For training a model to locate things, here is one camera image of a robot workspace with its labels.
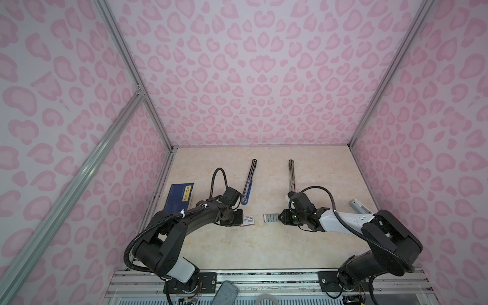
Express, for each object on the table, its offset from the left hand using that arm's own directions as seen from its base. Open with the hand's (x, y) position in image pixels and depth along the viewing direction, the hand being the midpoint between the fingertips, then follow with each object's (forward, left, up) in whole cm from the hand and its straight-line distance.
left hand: (242, 218), depth 88 cm
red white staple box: (-1, -2, -1) cm, 3 cm away
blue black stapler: (+16, -3, 0) cm, 16 cm away
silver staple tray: (+1, -13, -2) cm, 13 cm away
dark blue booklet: (+13, +33, -2) cm, 36 cm away
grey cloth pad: (-29, +6, +1) cm, 30 cm away
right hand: (0, -17, 0) cm, 17 cm away
